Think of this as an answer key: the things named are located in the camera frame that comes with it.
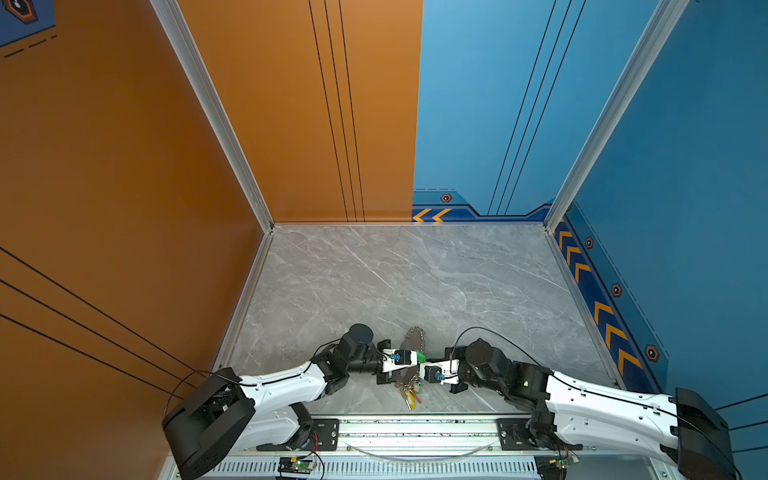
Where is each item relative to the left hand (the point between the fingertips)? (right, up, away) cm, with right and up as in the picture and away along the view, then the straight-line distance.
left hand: (414, 356), depth 77 cm
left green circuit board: (-29, -24, -6) cm, 38 cm away
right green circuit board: (+33, -24, -7) cm, 41 cm away
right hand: (+3, +1, -1) cm, 4 cm away
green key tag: (+2, 0, -2) cm, 2 cm away
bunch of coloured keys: (-1, -9, 0) cm, 9 cm away
